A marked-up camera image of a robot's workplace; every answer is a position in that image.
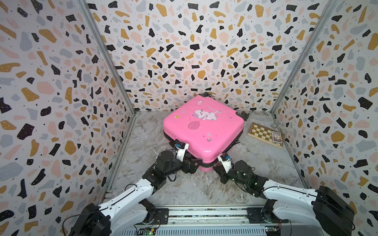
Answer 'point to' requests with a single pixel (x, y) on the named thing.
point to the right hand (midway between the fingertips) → (214, 168)
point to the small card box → (277, 136)
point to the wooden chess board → (261, 133)
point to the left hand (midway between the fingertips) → (198, 158)
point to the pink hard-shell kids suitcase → (209, 126)
